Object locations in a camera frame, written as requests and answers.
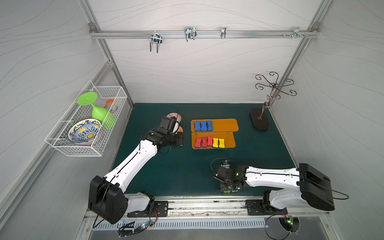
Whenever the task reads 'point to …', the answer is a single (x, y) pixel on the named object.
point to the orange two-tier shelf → (222, 128)
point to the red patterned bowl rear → (177, 115)
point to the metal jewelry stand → (263, 123)
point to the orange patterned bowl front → (180, 129)
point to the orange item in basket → (109, 102)
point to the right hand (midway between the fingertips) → (221, 184)
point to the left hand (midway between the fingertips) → (183, 139)
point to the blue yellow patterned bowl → (83, 132)
